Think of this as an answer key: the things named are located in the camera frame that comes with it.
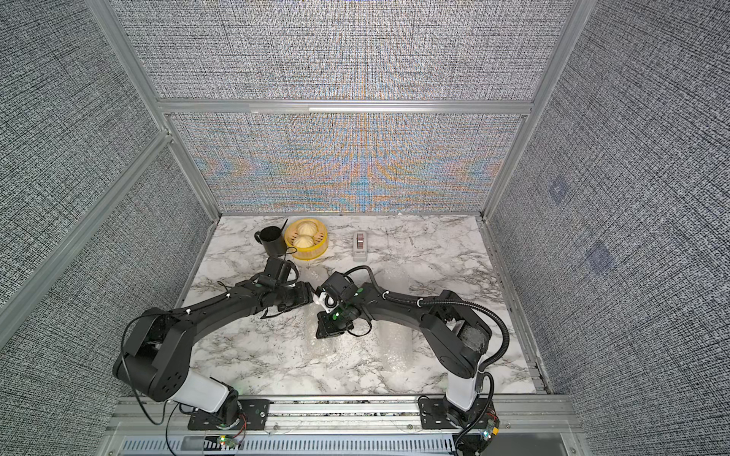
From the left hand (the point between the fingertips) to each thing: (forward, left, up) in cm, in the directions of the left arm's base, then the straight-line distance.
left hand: (317, 295), depth 90 cm
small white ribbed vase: (-5, -1, +7) cm, 9 cm away
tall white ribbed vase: (-19, -22, +4) cm, 29 cm away
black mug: (+22, +17, +1) cm, 28 cm away
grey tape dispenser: (+22, -14, -3) cm, 26 cm away
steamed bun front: (+22, +6, +1) cm, 23 cm away
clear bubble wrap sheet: (-17, 0, -5) cm, 17 cm away
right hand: (-12, -1, +1) cm, 12 cm away
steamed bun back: (+28, +5, 0) cm, 28 cm away
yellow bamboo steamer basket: (+21, +1, -1) cm, 21 cm away
